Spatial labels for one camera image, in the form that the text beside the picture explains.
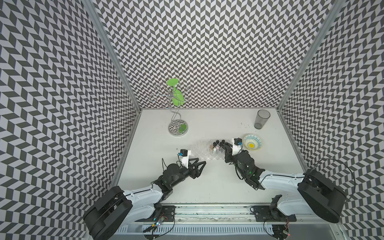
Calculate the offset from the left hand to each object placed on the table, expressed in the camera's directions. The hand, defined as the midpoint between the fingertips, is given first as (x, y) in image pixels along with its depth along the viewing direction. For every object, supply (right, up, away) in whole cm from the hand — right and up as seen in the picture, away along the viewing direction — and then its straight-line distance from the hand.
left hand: (202, 162), depth 79 cm
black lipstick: (+12, +8, +12) cm, 19 cm away
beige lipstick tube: (+6, +7, +12) cm, 15 cm away
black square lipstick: (+13, +10, +14) cm, 22 cm away
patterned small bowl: (+34, +8, +19) cm, 40 cm away
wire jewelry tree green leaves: (-17, +36, +6) cm, 40 cm away
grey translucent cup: (+39, +24, +18) cm, 50 cm away
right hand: (+13, +8, +5) cm, 16 cm away
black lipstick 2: (+8, +8, +12) cm, 17 cm away
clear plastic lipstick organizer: (+6, +5, +10) cm, 13 cm away
